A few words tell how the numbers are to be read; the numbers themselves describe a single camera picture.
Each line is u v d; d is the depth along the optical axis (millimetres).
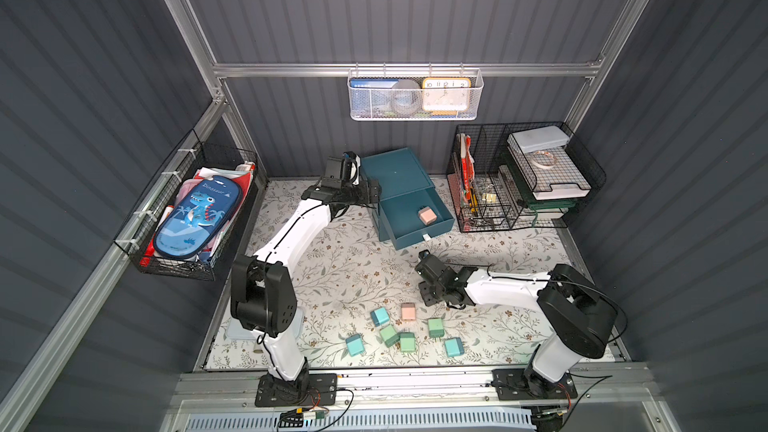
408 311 848
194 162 781
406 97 908
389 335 810
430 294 808
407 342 795
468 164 1144
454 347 786
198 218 650
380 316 846
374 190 803
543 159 991
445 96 885
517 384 738
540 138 1011
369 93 831
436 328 824
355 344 793
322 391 741
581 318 460
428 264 709
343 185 685
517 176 1088
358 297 891
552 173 939
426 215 868
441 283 695
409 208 878
